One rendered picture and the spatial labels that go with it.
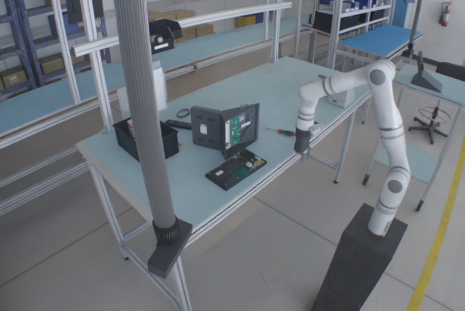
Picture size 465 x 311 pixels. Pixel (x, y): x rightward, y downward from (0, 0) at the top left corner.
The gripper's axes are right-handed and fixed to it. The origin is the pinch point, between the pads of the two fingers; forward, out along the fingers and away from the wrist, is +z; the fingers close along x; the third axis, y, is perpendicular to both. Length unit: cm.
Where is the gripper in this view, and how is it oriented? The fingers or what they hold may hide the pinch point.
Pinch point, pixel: (304, 161)
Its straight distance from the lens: 142.6
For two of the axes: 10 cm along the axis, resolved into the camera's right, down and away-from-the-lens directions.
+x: -6.8, 4.0, -6.2
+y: -7.4, -3.7, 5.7
